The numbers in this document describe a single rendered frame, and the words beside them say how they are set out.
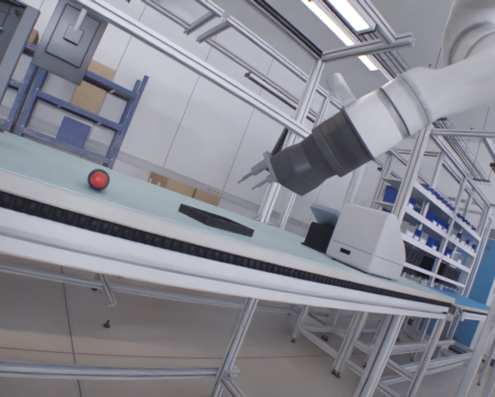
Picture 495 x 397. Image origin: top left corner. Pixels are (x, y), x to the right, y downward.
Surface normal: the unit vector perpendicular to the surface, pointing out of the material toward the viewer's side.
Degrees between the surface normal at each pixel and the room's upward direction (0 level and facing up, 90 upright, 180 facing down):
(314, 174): 132
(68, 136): 90
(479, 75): 139
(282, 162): 90
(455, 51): 112
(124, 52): 90
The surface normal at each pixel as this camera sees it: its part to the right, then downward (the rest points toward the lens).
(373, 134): -0.21, 0.44
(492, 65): -0.35, 0.54
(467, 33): -0.80, -0.42
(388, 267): 0.58, 0.19
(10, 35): 0.13, 0.02
